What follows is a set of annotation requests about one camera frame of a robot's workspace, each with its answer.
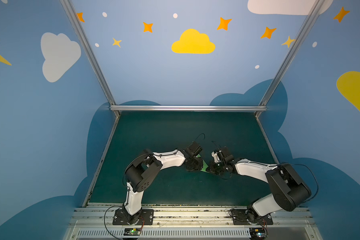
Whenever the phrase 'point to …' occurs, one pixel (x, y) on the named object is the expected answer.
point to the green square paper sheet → (204, 166)
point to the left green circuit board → (132, 231)
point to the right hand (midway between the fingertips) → (206, 167)
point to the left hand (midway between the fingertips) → (204, 169)
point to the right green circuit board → (257, 233)
